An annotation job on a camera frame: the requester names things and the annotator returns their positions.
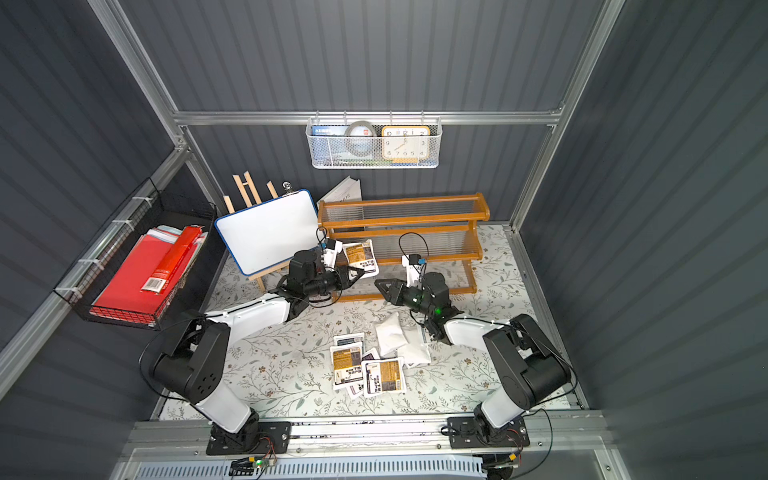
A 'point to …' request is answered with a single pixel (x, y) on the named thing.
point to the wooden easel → (258, 277)
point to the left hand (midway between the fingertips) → (366, 274)
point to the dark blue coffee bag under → (351, 338)
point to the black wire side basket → (149, 211)
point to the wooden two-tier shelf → (382, 236)
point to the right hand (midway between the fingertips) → (377, 286)
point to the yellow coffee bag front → (382, 377)
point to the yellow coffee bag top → (362, 255)
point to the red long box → (157, 281)
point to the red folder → (124, 296)
